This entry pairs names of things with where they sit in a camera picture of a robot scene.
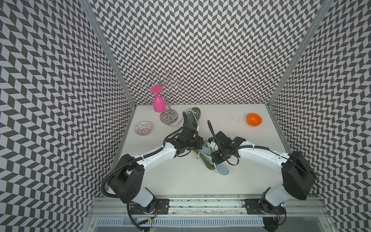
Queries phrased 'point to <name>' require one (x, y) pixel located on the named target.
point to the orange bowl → (253, 120)
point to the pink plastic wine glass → (159, 104)
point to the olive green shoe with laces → (193, 114)
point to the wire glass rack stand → (169, 116)
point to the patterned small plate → (143, 128)
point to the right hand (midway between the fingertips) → (215, 161)
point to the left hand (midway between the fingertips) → (203, 143)
